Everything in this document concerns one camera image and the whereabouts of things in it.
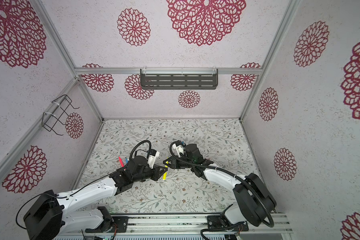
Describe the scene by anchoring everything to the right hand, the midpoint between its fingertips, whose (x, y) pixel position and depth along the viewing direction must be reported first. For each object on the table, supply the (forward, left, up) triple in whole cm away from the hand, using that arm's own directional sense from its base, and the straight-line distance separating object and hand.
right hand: (163, 161), depth 79 cm
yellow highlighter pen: (-6, -1, -4) cm, 7 cm away
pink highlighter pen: (+8, +30, -16) cm, 35 cm away
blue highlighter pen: (+9, +27, -15) cm, 32 cm away
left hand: (-4, -1, -4) cm, 6 cm away
